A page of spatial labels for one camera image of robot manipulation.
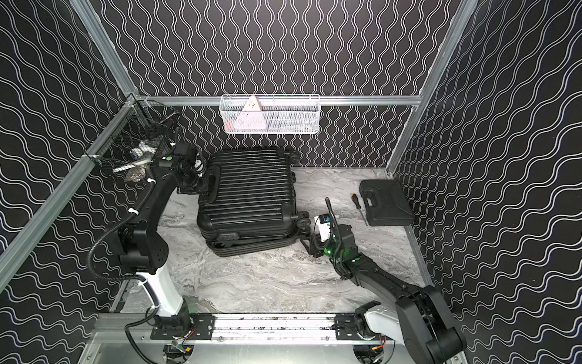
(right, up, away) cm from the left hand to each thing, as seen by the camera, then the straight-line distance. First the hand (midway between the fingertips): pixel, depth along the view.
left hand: (203, 185), depth 87 cm
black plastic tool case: (+75, -8, +13) cm, 77 cm away
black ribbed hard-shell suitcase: (+19, -7, -8) cm, 22 cm away
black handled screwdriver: (+64, -6, +19) cm, 67 cm away
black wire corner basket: (-32, +15, +5) cm, 36 cm away
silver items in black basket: (-23, +11, -1) cm, 25 cm away
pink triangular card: (+18, +27, +2) cm, 32 cm away
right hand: (+40, -19, -2) cm, 44 cm away
